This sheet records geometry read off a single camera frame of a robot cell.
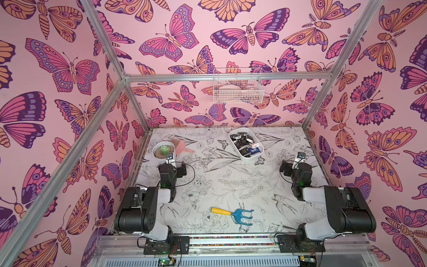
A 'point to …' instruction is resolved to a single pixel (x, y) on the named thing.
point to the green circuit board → (166, 262)
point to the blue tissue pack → (254, 151)
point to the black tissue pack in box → (239, 137)
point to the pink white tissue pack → (254, 145)
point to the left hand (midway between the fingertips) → (176, 160)
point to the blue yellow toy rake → (236, 214)
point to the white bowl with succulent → (160, 149)
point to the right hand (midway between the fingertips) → (289, 161)
